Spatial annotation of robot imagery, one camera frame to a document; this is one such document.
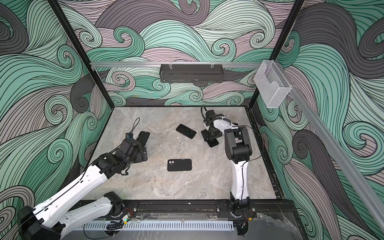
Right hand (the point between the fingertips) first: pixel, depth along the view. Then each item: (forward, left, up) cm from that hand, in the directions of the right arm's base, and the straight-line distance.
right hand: (212, 137), depth 102 cm
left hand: (-19, +42, +16) cm, 49 cm away
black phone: (-6, +1, +4) cm, 7 cm away
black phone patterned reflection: (+5, +18, +1) cm, 19 cm away
